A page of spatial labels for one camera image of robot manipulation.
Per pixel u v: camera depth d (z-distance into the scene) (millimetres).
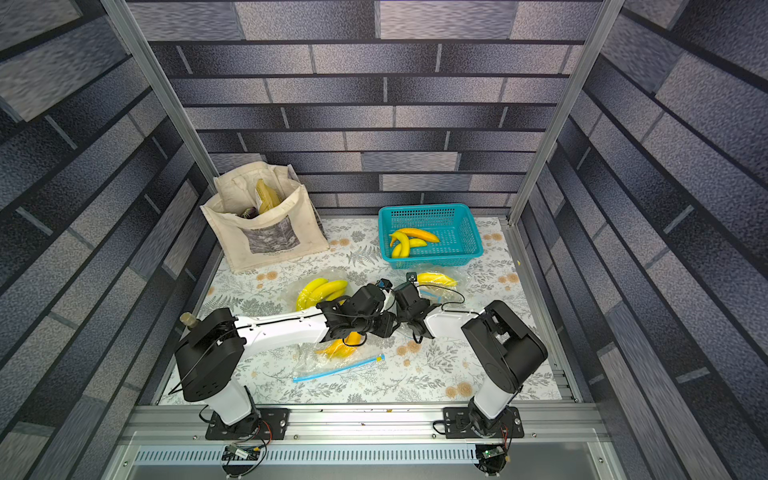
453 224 1155
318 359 853
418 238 1101
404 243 1067
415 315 725
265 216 833
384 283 771
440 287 839
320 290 900
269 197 947
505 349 468
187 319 770
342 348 844
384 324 744
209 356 472
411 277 851
